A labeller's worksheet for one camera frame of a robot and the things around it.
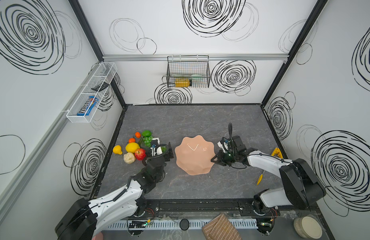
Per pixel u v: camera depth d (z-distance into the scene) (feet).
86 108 2.30
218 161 2.53
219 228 2.23
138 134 3.25
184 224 2.03
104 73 3.01
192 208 2.47
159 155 1.81
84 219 1.33
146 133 3.27
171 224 2.11
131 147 3.03
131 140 3.19
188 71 3.25
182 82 2.89
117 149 3.00
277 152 3.00
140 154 2.84
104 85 2.65
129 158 2.81
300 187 1.42
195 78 3.14
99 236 2.18
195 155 2.78
